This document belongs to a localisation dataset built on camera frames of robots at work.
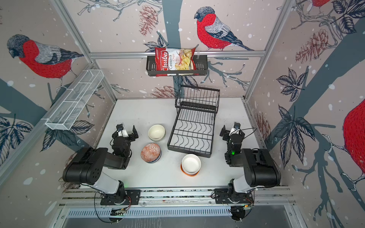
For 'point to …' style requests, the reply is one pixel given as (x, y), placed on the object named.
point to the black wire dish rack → (192, 128)
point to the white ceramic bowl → (191, 164)
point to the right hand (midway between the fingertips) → (230, 128)
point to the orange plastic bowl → (188, 175)
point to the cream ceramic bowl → (156, 133)
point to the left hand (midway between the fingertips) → (125, 127)
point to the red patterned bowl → (151, 153)
